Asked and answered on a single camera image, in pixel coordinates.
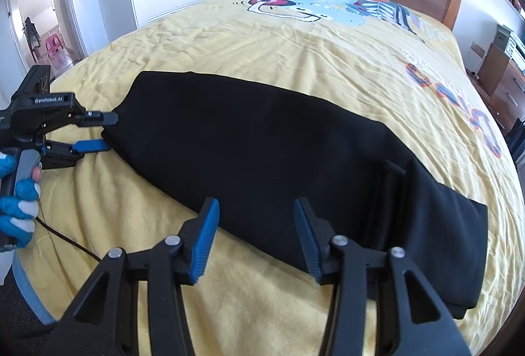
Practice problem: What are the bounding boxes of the black pants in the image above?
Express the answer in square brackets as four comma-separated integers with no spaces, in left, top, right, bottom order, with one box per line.
[100,70,490,320]

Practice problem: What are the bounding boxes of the black bag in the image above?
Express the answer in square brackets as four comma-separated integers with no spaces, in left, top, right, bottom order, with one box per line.
[506,120,525,164]

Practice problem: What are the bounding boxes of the person's left hand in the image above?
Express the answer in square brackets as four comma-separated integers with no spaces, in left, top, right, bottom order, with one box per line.
[0,152,44,248]

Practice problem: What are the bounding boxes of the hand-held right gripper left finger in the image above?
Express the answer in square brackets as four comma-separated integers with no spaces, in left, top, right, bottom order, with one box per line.
[43,197,221,356]

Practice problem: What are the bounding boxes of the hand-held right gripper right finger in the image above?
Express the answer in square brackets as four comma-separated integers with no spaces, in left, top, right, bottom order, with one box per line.
[293,197,472,356]

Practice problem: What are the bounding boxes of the white printer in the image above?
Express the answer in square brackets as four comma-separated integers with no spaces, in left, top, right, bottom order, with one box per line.
[506,33,525,71]

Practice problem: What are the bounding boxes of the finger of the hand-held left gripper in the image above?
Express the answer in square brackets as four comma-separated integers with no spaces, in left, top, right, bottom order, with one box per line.
[43,138,111,169]
[73,111,119,127]

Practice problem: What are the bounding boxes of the dark mesh fabric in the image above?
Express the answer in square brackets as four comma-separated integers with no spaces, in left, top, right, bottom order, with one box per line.
[0,270,58,356]

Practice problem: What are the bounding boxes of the wooden dresser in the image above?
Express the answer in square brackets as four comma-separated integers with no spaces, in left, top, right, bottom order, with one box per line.
[478,43,525,135]

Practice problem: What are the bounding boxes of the yellow printed blanket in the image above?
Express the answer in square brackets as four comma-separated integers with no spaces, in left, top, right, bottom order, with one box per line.
[16,0,525,356]

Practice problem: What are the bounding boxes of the dark hanging coat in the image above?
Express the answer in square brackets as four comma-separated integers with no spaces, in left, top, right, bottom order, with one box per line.
[25,17,42,53]

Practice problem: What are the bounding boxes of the black cable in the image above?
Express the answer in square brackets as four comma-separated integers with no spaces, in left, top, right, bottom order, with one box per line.
[35,216,103,262]

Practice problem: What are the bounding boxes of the pink stool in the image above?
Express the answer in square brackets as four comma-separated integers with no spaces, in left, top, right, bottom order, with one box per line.
[45,33,62,59]

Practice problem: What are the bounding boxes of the blue bed sheet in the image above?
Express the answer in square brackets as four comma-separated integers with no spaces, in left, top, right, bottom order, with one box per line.
[11,253,56,326]

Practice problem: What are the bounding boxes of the grey storage box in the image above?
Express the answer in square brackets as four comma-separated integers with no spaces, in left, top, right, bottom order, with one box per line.
[495,23,515,53]

